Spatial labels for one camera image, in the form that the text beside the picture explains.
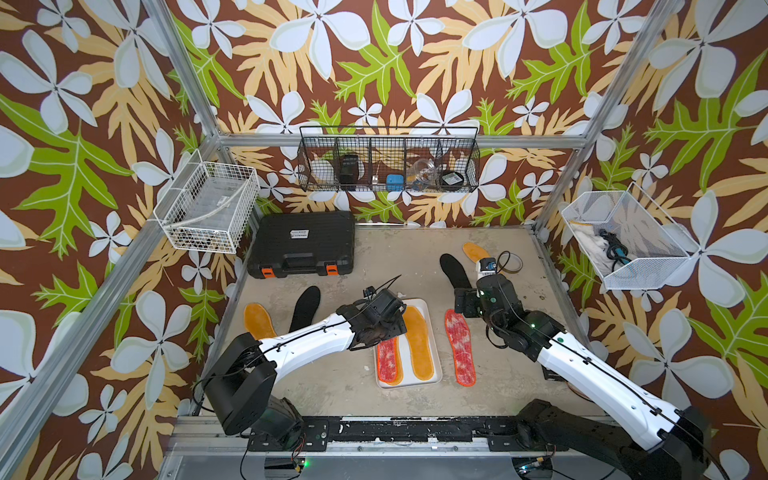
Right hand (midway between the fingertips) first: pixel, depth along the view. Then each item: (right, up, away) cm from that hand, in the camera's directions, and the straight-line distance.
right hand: (466, 289), depth 79 cm
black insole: (-48, -9, +19) cm, 53 cm away
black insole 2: (+3, +3, +25) cm, 26 cm away
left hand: (-18, -11, +5) cm, 22 cm away
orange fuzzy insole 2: (-18, -25, +4) cm, 31 cm away
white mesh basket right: (+44, +13, 0) cm, 46 cm away
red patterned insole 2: (+2, -17, +11) cm, 20 cm away
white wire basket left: (-68, +22, -3) cm, 72 cm away
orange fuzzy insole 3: (-12, -14, +13) cm, 22 cm away
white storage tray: (-15, -26, +3) cm, 30 cm away
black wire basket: (-22, +41, +16) cm, 49 cm away
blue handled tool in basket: (+39, +10, -2) cm, 40 cm away
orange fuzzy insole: (-62, -12, +14) cm, 65 cm away
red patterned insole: (-21, -21, +6) cm, 30 cm away
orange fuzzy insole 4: (+13, +11, +34) cm, 38 cm away
